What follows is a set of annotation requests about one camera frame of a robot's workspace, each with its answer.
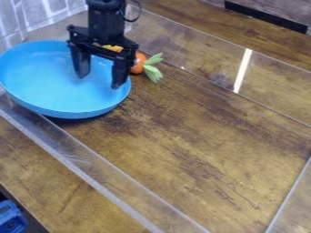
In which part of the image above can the clear acrylic barrier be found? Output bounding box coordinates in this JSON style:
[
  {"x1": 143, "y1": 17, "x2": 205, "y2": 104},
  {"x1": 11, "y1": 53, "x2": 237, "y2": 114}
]
[{"x1": 0, "y1": 0, "x2": 311, "y2": 233}]

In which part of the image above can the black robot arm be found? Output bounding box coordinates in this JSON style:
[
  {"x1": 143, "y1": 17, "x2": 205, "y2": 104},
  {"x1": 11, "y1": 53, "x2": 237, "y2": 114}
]
[{"x1": 67, "y1": 0, "x2": 139, "y2": 89}]

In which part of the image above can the yellow toy lemon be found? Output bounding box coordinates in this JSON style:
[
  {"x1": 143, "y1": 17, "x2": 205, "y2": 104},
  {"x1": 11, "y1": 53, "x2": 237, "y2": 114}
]
[{"x1": 94, "y1": 43, "x2": 125, "y2": 53}]

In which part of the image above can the blue plastic tray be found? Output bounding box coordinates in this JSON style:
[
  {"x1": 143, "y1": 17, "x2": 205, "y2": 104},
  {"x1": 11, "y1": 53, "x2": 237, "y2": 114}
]
[{"x1": 0, "y1": 40, "x2": 131, "y2": 119}]

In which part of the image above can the blue plastic object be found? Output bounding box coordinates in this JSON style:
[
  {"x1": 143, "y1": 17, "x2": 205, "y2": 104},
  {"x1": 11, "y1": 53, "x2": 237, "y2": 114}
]
[{"x1": 0, "y1": 200, "x2": 28, "y2": 233}]

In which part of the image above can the orange toy carrot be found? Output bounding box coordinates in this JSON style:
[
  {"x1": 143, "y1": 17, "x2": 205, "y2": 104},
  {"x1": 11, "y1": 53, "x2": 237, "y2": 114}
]
[{"x1": 130, "y1": 52, "x2": 163, "y2": 83}]

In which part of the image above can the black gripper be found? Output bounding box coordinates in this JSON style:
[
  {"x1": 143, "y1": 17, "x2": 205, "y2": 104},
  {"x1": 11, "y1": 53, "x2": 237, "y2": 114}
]
[{"x1": 67, "y1": 25, "x2": 139, "y2": 89}]

